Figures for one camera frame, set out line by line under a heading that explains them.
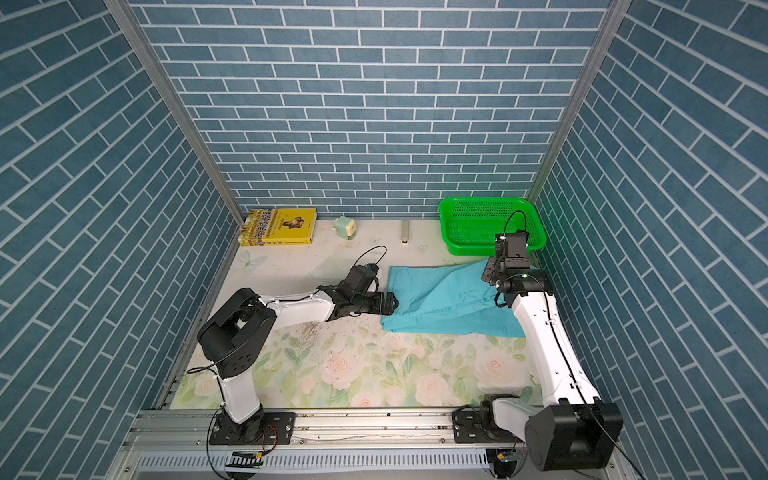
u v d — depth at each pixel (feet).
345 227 3.57
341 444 2.37
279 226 3.78
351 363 2.79
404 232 3.80
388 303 2.76
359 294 2.48
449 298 2.83
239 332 1.64
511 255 1.89
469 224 3.90
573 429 1.23
